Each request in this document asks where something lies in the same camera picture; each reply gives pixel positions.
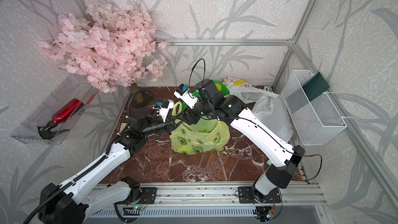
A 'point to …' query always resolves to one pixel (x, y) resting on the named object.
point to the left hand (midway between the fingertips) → (185, 120)
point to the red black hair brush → (48, 131)
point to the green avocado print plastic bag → (202, 135)
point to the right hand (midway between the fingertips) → (181, 110)
